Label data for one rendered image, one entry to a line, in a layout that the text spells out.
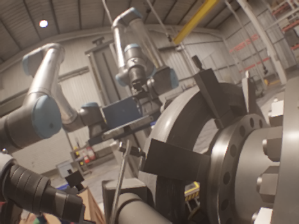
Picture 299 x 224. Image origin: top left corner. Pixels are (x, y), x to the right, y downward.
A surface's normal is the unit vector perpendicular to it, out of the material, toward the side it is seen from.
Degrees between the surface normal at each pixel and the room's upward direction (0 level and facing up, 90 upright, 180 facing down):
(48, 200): 86
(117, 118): 90
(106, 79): 90
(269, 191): 49
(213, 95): 90
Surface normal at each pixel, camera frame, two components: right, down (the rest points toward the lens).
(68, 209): 0.46, -0.43
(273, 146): -0.91, 0.04
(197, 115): 0.40, -0.21
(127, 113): 0.01, -0.05
